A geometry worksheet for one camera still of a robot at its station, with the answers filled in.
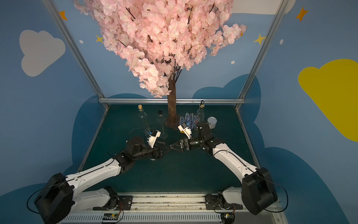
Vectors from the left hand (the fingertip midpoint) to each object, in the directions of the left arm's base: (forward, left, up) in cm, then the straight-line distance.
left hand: (168, 144), depth 77 cm
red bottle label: (-2, +12, -17) cm, 21 cm away
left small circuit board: (-33, +30, -22) cm, 50 cm away
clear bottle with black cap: (+15, +6, -3) cm, 16 cm away
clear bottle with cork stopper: (+18, +18, 0) cm, 25 cm away
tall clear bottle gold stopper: (+24, -19, +1) cm, 31 cm away
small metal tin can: (+28, -31, -14) cm, 44 cm away
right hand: (-1, -5, +1) cm, 5 cm away
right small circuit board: (-32, -33, -21) cm, 51 cm away
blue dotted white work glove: (+30, -15, -17) cm, 38 cm away
